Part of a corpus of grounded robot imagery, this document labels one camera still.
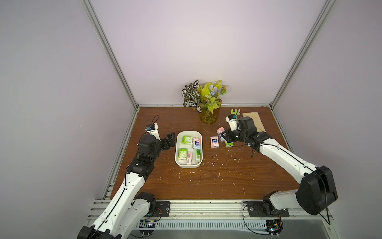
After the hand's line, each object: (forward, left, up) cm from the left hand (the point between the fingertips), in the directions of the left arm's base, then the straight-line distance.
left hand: (169, 133), depth 77 cm
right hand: (+5, -30, -3) cm, 30 cm away
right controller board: (-38, -53, -23) cm, 69 cm away
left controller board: (-39, +10, -26) cm, 48 cm away
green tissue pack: (+5, -36, -20) cm, 41 cm away
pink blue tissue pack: (+5, -28, -4) cm, 29 cm away
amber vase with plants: (+30, -21, -1) cm, 36 cm away
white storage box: (-8, -6, -20) cm, 23 cm away
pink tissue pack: (+5, -14, -18) cm, 24 cm away
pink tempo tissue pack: (+6, -26, -19) cm, 33 cm away
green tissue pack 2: (+8, -8, -20) cm, 23 cm away
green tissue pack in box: (-3, -6, -19) cm, 20 cm away
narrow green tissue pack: (-5, -16, -17) cm, 23 cm away
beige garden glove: (+26, -61, -22) cm, 70 cm away
